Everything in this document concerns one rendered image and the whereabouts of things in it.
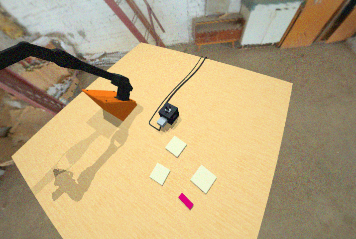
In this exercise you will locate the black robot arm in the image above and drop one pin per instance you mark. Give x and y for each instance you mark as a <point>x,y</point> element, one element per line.
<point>63,59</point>

